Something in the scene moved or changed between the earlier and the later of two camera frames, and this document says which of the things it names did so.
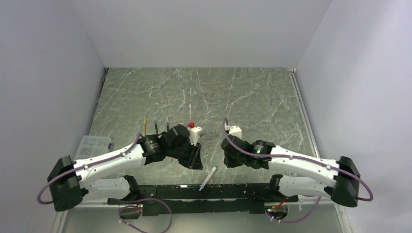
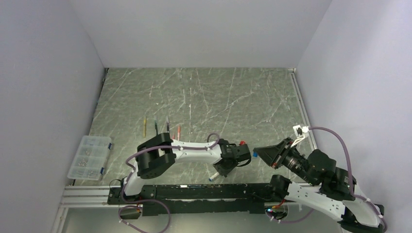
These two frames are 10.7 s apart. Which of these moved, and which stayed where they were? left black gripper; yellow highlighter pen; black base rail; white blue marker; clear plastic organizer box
Moved: white blue marker; left black gripper
Stayed: yellow highlighter pen; clear plastic organizer box; black base rail
